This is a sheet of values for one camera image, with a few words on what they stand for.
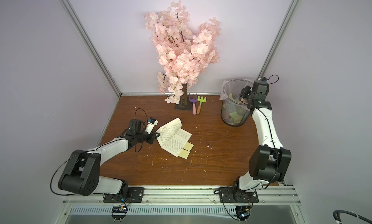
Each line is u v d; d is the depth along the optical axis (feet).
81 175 1.41
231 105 2.82
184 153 2.86
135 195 2.40
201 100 3.80
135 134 2.34
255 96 2.00
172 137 3.07
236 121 3.08
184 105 3.70
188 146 2.95
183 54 1.99
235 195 2.19
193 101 3.79
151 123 2.65
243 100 2.73
